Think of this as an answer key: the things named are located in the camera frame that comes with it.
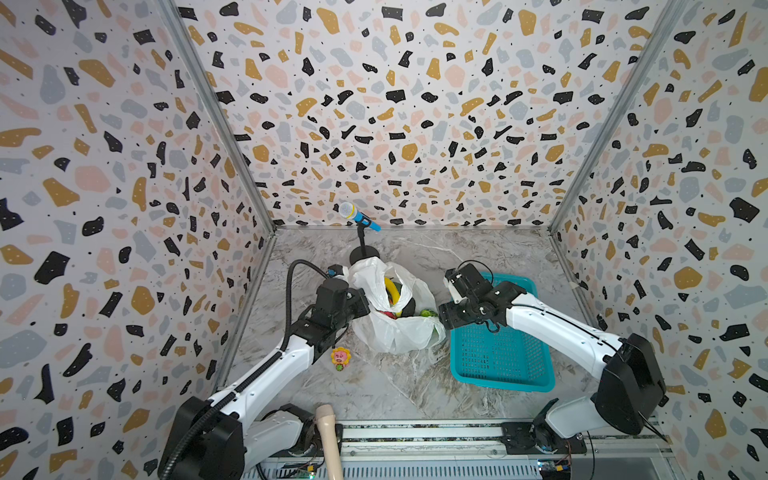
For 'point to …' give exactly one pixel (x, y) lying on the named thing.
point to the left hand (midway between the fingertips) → (370, 289)
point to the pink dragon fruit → (389, 314)
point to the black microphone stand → (363, 251)
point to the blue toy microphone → (349, 211)
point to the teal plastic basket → (507, 359)
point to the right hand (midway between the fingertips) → (446, 308)
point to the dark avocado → (409, 308)
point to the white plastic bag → (401, 336)
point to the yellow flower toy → (340, 357)
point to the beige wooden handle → (327, 426)
